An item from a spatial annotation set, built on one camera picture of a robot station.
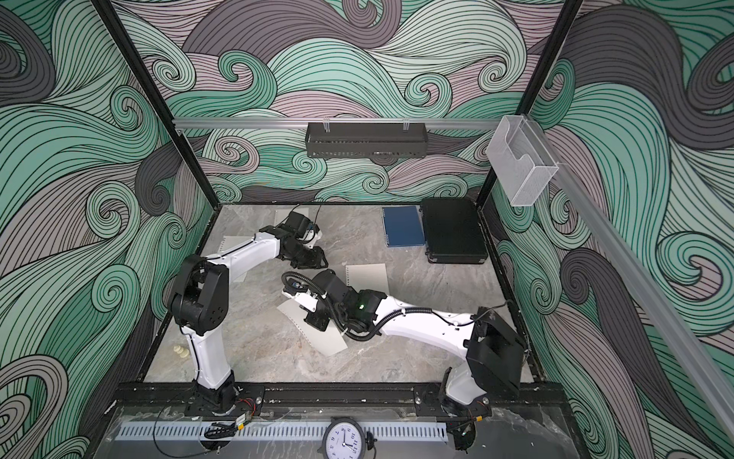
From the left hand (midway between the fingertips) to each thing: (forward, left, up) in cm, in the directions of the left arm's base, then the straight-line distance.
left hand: (322, 261), depth 94 cm
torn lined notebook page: (+14, +38, -8) cm, 41 cm away
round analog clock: (-47, -9, -4) cm, 48 cm away
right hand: (-20, +3, +9) cm, 22 cm away
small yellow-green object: (-28, +38, -5) cm, 47 cm away
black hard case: (+21, -51, -9) cm, 56 cm away
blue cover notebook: (+22, -30, -7) cm, 38 cm away
